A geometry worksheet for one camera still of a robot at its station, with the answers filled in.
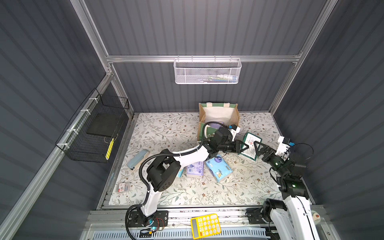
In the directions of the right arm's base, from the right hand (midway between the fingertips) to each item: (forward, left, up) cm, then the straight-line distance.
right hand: (262, 145), depth 73 cm
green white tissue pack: (+5, +5, -2) cm, 8 cm away
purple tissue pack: (-5, +33, -18) cm, 38 cm away
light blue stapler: (0, +69, -19) cm, 72 cm away
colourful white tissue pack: (-7, +42, -19) cm, 46 cm away
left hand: (-2, +4, -4) cm, 6 cm away
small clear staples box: (-14, +73, -21) cm, 77 cm away
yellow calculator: (-31, +28, -22) cm, 48 cm away
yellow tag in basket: (-6, +72, +4) cm, 73 cm away
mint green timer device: (-28, -22, -16) cm, 39 cm away
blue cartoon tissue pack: (-3, +20, -20) cm, 28 cm away
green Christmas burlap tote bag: (+30, +12, -8) cm, 33 cm away
